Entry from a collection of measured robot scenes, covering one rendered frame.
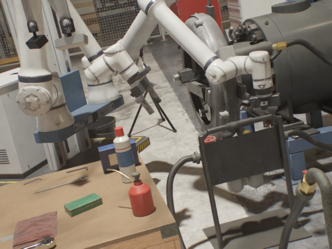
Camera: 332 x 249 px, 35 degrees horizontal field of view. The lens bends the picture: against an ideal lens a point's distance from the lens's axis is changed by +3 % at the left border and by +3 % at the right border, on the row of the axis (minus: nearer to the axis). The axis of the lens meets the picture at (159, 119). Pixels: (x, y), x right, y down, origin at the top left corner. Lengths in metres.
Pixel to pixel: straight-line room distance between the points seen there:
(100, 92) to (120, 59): 0.66
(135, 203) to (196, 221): 0.99
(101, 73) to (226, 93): 0.72
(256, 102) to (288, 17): 0.79
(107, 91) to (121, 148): 1.02
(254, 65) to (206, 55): 0.22
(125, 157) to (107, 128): 1.42
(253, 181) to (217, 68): 0.54
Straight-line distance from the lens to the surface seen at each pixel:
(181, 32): 2.47
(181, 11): 8.30
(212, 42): 2.78
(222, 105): 2.78
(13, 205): 2.20
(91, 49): 2.53
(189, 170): 3.37
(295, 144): 2.94
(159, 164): 3.57
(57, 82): 2.64
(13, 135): 2.91
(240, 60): 2.45
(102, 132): 3.44
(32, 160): 3.01
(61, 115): 2.65
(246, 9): 6.83
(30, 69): 2.44
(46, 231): 1.85
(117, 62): 2.38
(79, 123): 2.76
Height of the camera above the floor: 1.23
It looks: 15 degrees down
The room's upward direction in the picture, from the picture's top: 11 degrees counter-clockwise
